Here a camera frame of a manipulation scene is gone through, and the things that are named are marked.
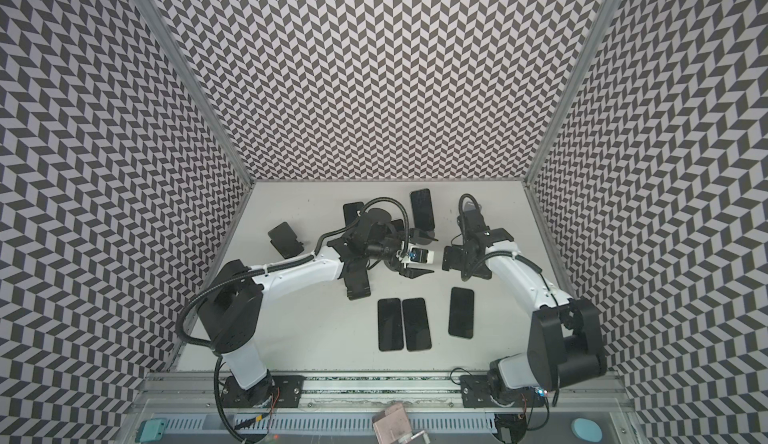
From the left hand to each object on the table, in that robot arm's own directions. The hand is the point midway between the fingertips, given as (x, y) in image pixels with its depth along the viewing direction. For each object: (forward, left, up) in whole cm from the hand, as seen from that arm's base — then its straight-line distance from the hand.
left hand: (434, 251), depth 77 cm
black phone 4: (-10, -9, -19) cm, 23 cm away
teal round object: (-37, -34, -19) cm, 53 cm away
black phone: (+16, +24, -4) cm, 30 cm away
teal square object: (-37, +65, -14) cm, 76 cm away
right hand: (-1, -8, -11) cm, 14 cm away
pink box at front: (-36, +11, -14) cm, 40 cm away
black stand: (+14, +48, -16) cm, 53 cm away
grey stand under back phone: (+1, +4, +5) cm, 6 cm away
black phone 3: (-13, +5, -18) cm, 22 cm away
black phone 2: (+18, +2, -5) cm, 19 cm away
